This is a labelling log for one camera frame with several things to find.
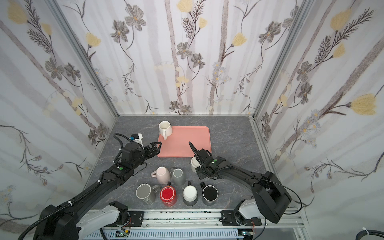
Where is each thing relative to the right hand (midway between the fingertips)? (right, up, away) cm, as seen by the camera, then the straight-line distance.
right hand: (198, 167), depth 85 cm
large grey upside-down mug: (-25, -9, -13) cm, 30 cm away
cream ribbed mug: (-23, +23, +18) cm, 37 cm away
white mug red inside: (-2, +2, 0) cm, 3 cm away
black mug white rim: (+6, -10, -12) cm, 17 cm away
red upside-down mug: (-15, -11, -12) cm, 22 cm away
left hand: (-24, +16, -4) cm, 29 cm away
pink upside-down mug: (-19, -3, -5) cm, 20 cm away
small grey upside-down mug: (-11, -3, -7) cm, 13 cm away
